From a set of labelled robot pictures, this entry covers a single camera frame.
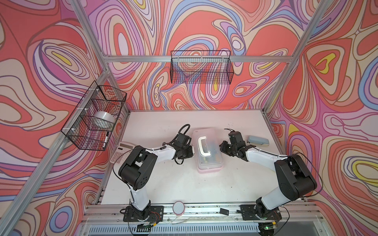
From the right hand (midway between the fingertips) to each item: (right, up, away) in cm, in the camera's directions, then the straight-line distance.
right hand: (220, 149), depth 94 cm
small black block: (-2, -29, -19) cm, 34 cm away
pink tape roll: (-25, -25, -23) cm, 42 cm away
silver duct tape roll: (-61, +18, -24) cm, 68 cm away
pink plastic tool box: (-11, -11, -11) cm, 19 cm away
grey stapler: (+27, +6, +5) cm, 28 cm away
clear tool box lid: (-9, +2, -10) cm, 13 cm away
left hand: (-16, -2, 0) cm, 16 cm away
